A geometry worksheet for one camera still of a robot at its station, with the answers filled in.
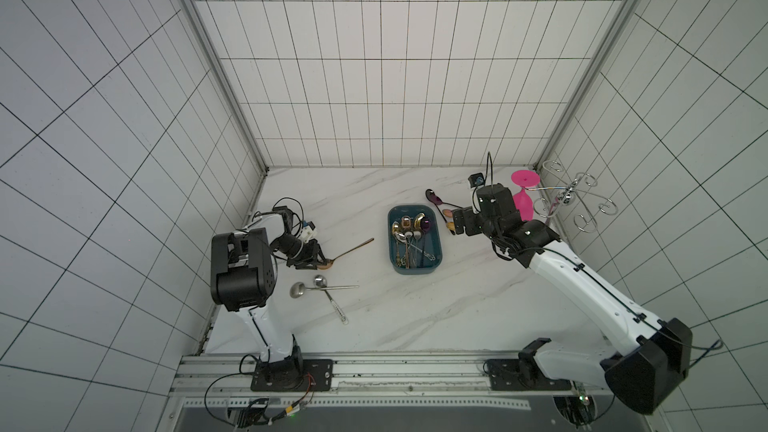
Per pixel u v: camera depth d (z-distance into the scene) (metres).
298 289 0.87
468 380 0.73
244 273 0.50
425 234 1.00
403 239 0.97
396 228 1.00
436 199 1.10
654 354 0.37
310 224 0.92
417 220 1.00
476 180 0.67
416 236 0.98
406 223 1.00
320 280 0.87
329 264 0.92
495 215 0.58
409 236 0.98
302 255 0.83
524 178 0.81
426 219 1.00
